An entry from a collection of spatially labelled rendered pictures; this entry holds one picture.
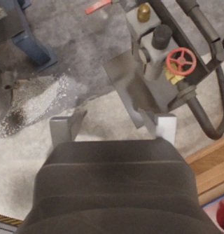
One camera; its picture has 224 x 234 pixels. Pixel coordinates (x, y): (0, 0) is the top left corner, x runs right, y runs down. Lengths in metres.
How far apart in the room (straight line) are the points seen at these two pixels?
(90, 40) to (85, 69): 0.19
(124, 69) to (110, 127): 0.33
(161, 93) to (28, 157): 0.83
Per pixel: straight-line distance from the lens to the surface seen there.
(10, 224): 0.80
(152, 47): 0.51
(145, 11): 0.53
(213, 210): 0.50
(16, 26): 0.99
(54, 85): 1.06
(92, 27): 1.15
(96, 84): 0.98
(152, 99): 0.93
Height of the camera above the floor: 0.90
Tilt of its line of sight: 80 degrees down
